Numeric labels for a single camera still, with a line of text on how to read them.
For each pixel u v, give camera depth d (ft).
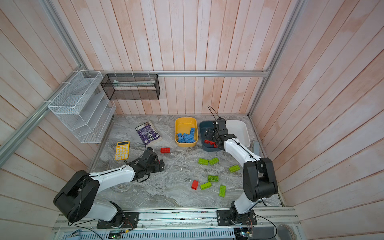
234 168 2.96
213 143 3.28
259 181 1.49
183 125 3.75
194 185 2.75
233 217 2.19
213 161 3.12
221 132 2.31
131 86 3.39
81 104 2.45
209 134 2.74
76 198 1.40
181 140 3.33
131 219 2.41
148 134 3.47
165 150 3.22
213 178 2.82
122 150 3.22
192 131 3.60
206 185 2.73
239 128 3.66
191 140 3.35
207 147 3.19
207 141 3.34
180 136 3.38
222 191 2.73
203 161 3.05
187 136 3.35
